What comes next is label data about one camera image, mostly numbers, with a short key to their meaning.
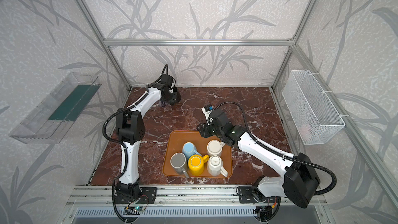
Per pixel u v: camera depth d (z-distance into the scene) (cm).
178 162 74
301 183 40
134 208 71
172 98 93
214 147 83
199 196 75
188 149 79
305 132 73
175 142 92
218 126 61
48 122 64
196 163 75
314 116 62
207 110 70
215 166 72
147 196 72
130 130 58
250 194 75
